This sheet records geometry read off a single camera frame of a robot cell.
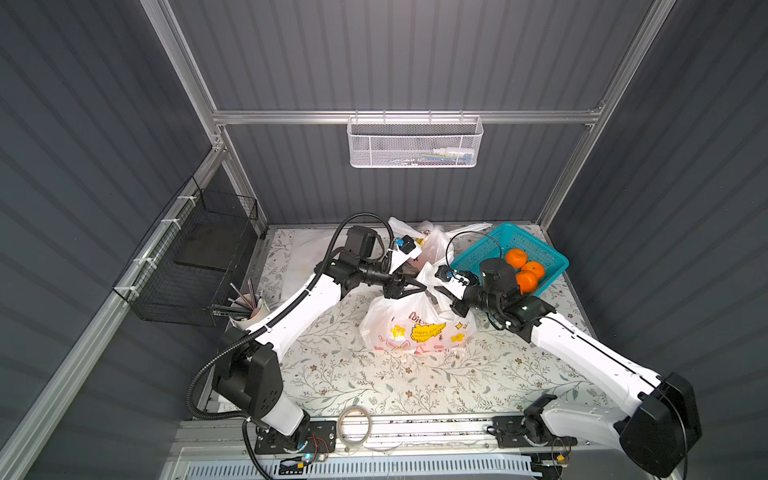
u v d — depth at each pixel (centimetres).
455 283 65
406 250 65
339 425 74
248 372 42
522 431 70
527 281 96
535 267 102
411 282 69
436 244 96
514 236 108
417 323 77
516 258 105
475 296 66
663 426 39
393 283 66
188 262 73
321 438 72
